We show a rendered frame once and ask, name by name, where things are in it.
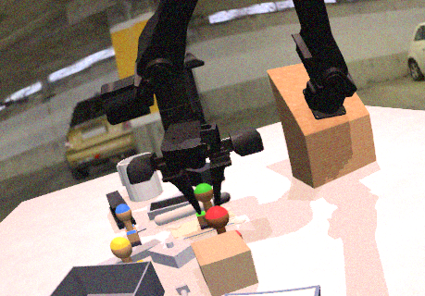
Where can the red rubber stamp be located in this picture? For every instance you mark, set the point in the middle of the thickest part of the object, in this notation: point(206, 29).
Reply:
point(217, 217)

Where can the brown pass stamp with green top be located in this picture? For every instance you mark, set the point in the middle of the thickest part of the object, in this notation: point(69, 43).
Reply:
point(203, 193)

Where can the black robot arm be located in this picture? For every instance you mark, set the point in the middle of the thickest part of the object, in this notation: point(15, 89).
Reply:
point(162, 69)

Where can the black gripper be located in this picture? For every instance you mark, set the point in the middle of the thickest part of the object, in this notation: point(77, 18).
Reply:
point(243, 142)

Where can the white marker pen with black cap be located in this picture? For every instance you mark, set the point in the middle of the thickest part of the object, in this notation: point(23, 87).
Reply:
point(187, 210)

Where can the white ceramic mug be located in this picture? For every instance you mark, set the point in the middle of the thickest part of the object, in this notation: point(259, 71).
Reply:
point(139, 192)

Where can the wooden stamp with blue top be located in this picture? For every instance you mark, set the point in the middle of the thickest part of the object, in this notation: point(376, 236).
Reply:
point(123, 213)

